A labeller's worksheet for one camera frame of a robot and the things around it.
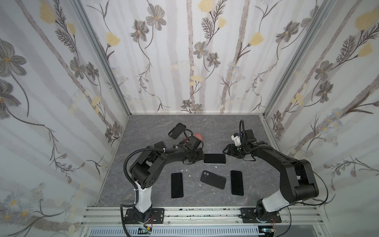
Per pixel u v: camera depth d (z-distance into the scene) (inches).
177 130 43.8
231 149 32.0
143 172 19.9
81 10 27.1
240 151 30.8
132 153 19.1
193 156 31.6
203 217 29.6
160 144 40.2
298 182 17.9
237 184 33.8
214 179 34.1
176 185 33.1
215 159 36.6
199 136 42.6
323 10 27.2
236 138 33.9
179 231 27.7
